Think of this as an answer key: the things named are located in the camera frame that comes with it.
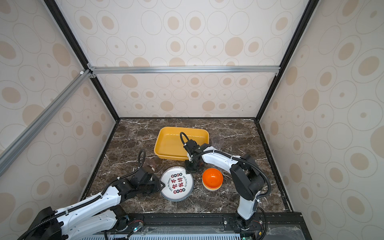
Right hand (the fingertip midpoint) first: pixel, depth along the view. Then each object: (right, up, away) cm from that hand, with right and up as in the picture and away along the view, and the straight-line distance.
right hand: (188, 172), depth 87 cm
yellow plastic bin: (-14, +14, +15) cm, 25 cm away
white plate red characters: (-5, -7, -4) cm, 9 cm away
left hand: (-11, -6, -7) cm, 14 cm away
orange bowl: (+14, -2, -5) cm, 15 cm away
